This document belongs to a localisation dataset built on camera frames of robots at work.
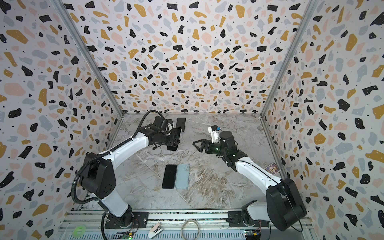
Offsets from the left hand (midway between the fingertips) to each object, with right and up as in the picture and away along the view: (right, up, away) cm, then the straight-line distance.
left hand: (174, 137), depth 88 cm
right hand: (+13, -2, -9) cm, 16 cm away
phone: (-3, -24, +1) cm, 24 cm away
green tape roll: (-42, -43, -17) cm, 63 cm away
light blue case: (+4, -24, +2) cm, 24 cm away
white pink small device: (-6, -42, -19) cm, 46 cm away
